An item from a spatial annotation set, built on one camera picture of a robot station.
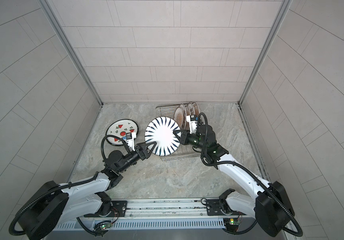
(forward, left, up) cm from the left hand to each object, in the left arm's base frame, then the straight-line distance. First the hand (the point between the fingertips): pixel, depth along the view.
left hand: (157, 144), depth 73 cm
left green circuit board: (-32, +21, -15) cm, 41 cm away
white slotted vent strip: (-31, +30, -19) cm, 47 cm away
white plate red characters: (+23, -16, -3) cm, 28 cm away
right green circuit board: (-30, -35, -18) cm, 50 cm away
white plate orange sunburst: (+25, -10, -10) cm, 29 cm away
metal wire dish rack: (+5, -14, -18) cm, 23 cm away
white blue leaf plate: (+6, -2, +4) cm, 7 cm away
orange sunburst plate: (+29, -18, -6) cm, 35 cm away
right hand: (+4, -8, +4) cm, 9 cm away
